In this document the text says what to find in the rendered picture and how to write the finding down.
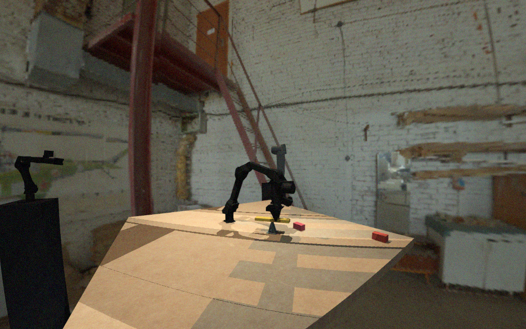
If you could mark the yellow bar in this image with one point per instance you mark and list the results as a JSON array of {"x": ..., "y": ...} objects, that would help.
[{"x": 267, "y": 219}]

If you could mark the red rectangular block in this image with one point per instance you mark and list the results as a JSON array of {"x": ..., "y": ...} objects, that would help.
[
  {"x": 299, "y": 226},
  {"x": 380, "y": 236}
]

